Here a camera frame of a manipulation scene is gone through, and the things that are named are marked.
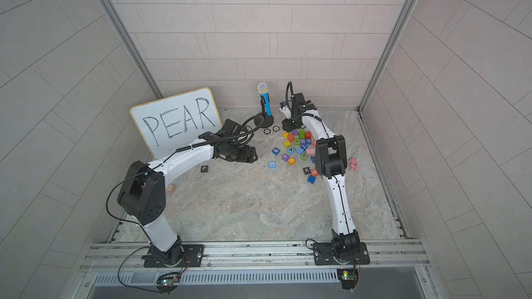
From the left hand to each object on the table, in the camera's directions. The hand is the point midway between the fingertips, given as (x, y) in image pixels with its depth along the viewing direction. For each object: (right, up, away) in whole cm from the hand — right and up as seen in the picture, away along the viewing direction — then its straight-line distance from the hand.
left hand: (255, 156), depth 88 cm
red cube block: (+25, +8, +16) cm, 31 cm away
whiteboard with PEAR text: (-37, +14, +1) cm, 39 cm away
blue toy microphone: (+3, +30, +8) cm, 31 cm away
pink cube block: (+26, +1, +12) cm, 29 cm away
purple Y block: (+13, -2, +8) cm, 16 cm away
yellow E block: (+14, +4, +12) cm, 19 cm away
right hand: (+16, +15, +19) cm, 29 cm away
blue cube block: (+25, -11, +2) cm, 27 cm away
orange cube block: (+16, -3, +7) cm, 18 cm away
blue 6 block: (+9, +1, +11) cm, 14 cm away
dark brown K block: (+23, -7, +3) cm, 24 cm away
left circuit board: (-25, -37, -24) cm, 50 cm away
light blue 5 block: (+7, -5, +6) cm, 10 cm away
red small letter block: (+26, -8, +3) cm, 28 cm away
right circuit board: (+33, -38, -20) cm, 54 cm away
